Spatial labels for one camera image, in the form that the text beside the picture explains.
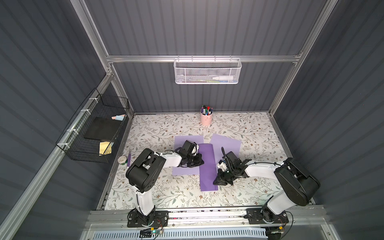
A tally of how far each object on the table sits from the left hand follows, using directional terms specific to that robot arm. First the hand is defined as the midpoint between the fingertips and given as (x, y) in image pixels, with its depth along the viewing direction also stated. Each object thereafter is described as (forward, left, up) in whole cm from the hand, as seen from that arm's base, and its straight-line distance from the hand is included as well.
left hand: (205, 164), depth 91 cm
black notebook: (+6, +52, +29) cm, 60 cm away
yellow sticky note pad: (-8, +44, +33) cm, 55 cm away
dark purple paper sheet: (-5, -1, -2) cm, 6 cm away
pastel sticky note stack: (+17, +49, +25) cm, 57 cm away
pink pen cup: (+33, -1, +10) cm, 35 cm away
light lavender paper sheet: (+16, -17, -2) cm, 23 cm away
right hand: (-13, -4, -1) cm, 13 cm away
